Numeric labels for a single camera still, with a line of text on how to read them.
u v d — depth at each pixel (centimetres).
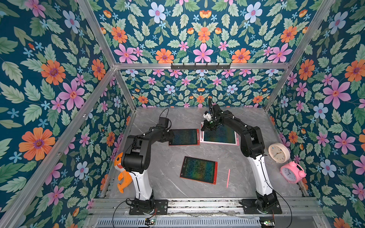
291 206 75
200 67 91
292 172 77
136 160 52
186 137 101
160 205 74
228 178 84
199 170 86
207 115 98
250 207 73
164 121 82
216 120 81
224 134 102
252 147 62
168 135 86
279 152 85
